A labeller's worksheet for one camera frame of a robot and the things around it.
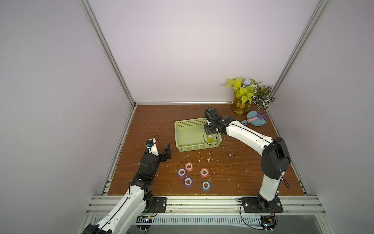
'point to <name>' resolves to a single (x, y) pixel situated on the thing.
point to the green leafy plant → (250, 90)
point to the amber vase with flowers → (240, 108)
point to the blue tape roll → (206, 185)
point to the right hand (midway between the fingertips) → (210, 125)
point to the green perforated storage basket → (190, 135)
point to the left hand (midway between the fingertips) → (163, 144)
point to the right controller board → (268, 222)
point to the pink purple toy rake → (259, 116)
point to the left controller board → (143, 223)
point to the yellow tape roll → (210, 138)
